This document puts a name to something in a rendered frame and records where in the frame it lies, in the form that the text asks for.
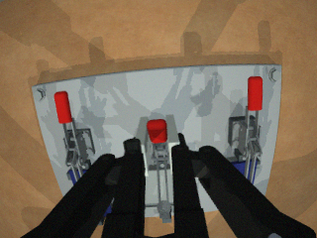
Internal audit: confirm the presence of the grey toggle clamp with red handle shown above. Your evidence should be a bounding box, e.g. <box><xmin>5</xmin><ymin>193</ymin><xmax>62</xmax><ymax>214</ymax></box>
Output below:
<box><xmin>228</xmin><ymin>76</ymin><xmax>263</xmax><ymax>183</ymax></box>
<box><xmin>54</xmin><ymin>91</ymin><xmax>95</xmax><ymax>181</ymax></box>

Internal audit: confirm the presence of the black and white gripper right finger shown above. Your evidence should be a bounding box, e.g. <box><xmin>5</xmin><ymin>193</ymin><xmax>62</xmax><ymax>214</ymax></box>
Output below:
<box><xmin>165</xmin><ymin>114</ymin><xmax>316</xmax><ymax>238</ymax></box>

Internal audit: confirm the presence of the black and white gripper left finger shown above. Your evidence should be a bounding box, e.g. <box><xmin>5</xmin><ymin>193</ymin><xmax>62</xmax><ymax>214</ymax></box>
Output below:
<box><xmin>20</xmin><ymin>116</ymin><xmax>151</xmax><ymax>238</ymax></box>

